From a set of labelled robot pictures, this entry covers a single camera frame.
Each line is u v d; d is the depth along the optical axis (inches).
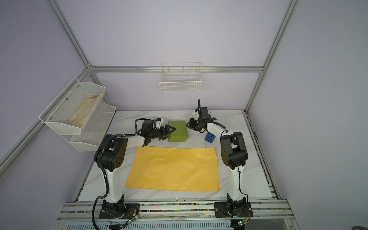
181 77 37.4
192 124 34.8
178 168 35.4
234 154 21.6
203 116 31.6
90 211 29.5
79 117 29.9
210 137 39.0
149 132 32.8
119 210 25.9
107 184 23.0
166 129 35.6
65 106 28.3
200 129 35.0
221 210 28.8
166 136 35.6
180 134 37.7
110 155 21.6
